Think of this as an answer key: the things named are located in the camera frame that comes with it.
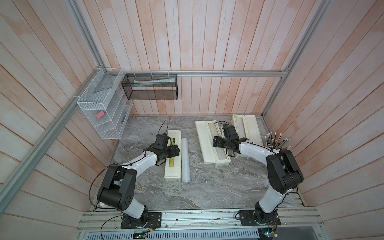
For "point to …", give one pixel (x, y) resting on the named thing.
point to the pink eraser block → (100, 114)
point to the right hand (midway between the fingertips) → (218, 139)
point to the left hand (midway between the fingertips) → (174, 153)
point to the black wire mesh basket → (150, 86)
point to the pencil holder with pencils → (275, 143)
